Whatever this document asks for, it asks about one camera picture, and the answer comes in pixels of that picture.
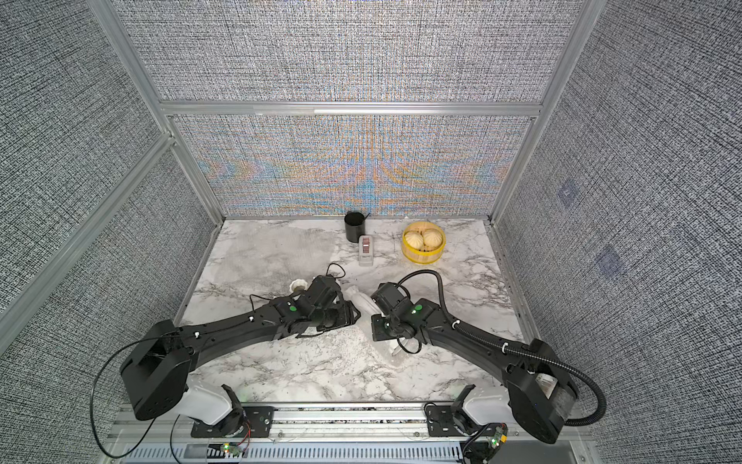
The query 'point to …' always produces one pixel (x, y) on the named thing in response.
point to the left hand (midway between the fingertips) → (361, 316)
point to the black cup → (355, 225)
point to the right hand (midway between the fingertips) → (375, 322)
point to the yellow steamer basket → (423, 256)
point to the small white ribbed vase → (298, 285)
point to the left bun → (414, 239)
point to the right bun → (432, 239)
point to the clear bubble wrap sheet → (418, 355)
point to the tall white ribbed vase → (365, 305)
